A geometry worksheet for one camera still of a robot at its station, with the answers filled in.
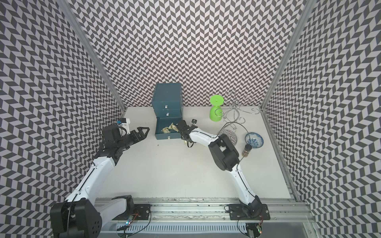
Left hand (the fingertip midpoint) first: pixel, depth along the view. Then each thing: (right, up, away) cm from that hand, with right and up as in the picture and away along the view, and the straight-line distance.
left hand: (144, 132), depth 82 cm
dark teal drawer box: (+11, +17, +13) cm, 24 cm away
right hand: (+24, -6, +20) cm, 32 cm away
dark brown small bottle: (+59, -10, +5) cm, 60 cm away
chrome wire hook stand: (+48, +10, -8) cm, 50 cm away
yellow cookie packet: (+12, +2, +23) cm, 26 cm away
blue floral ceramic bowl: (+68, -7, +15) cm, 70 cm away
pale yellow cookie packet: (+8, -1, +20) cm, 22 cm away
